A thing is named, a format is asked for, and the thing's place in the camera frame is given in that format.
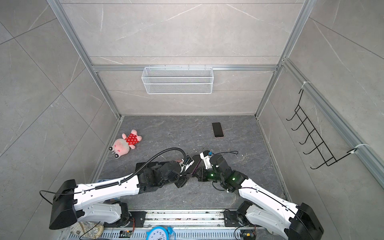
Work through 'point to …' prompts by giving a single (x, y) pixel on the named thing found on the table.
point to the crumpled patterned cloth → (88, 230)
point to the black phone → (196, 159)
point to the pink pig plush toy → (121, 146)
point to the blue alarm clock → (160, 233)
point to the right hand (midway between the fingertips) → (194, 173)
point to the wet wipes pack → (102, 180)
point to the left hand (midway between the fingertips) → (190, 169)
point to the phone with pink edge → (218, 131)
